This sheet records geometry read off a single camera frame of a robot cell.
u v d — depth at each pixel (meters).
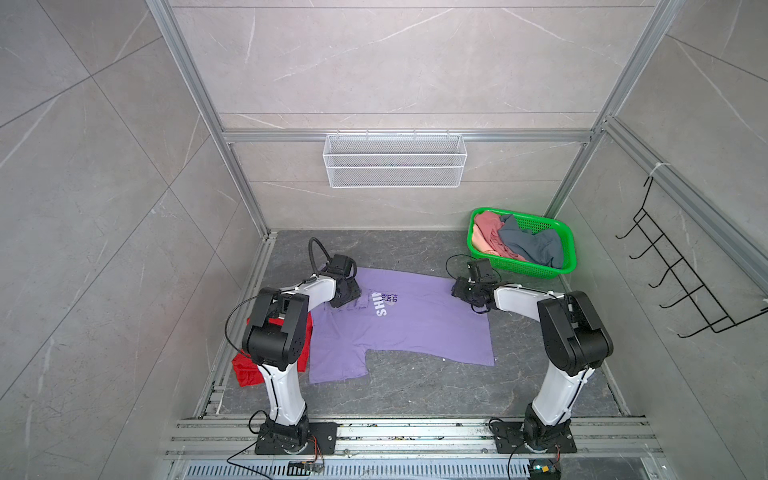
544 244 1.07
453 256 0.88
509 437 0.73
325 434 0.73
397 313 0.96
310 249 0.79
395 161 1.01
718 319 0.58
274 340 0.51
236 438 0.75
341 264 0.81
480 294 0.76
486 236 1.04
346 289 0.86
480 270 0.80
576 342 0.50
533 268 1.01
